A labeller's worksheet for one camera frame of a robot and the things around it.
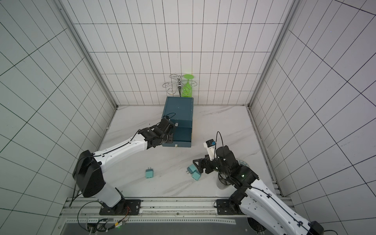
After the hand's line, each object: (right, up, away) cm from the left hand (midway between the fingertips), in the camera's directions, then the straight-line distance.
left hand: (166, 137), depth 85 cm
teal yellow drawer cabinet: (+8, +17, +3) cm, 18 cm away
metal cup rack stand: (+5, +35, +9) cm, 37 cm away
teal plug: (-10, -21, -2) cm, 23 cm away
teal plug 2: (+15, -19, 0) cm, 24 cm away
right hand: (+17, -10, -12) cm, 23 cm away
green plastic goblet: (+12, +31, +9) cm, 35 cm away
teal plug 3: (+18, -22, -2) cm, 28 cm away
